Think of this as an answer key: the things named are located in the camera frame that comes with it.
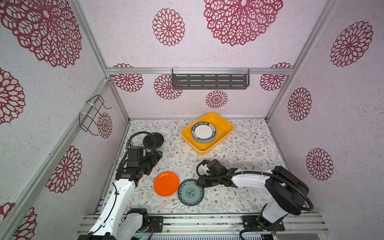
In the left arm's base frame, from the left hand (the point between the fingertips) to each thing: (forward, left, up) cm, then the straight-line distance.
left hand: (159, 160), depth 81 cm
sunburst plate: (+20, -26, -11) cm, 35 cm away
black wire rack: (+12, +34, +18) cm, 40 cm away
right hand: (-8, -21, -12) cm, 26 cm away
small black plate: (+23, +13, -13) cm, 30 cm away
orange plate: (-8, -3, -15) cm, 17 cm away
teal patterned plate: (-13, -17, -14) cm, 26 cm away
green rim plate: (+29, -27, -10) cm, 41 cm away
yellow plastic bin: (+33, -42, -12) cm, 55 cm away
